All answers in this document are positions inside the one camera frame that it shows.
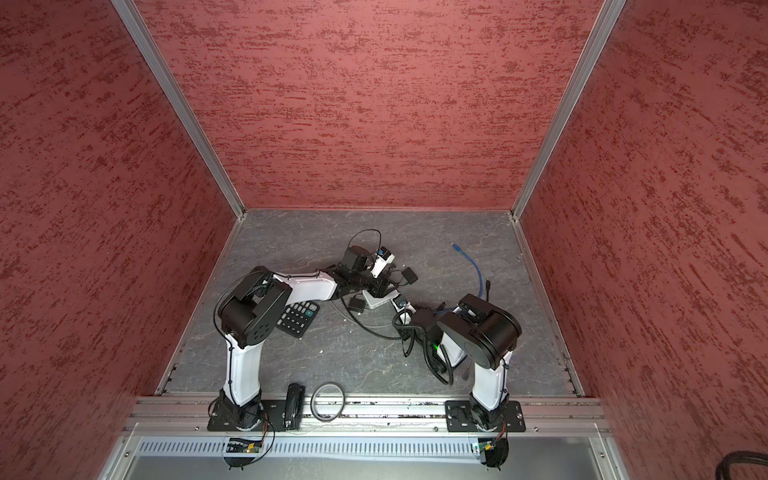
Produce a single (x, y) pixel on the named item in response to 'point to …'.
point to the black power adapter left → (357, 304)
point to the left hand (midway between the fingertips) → (391, 287)
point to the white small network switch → (374, 302)
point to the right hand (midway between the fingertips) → (397, 312)
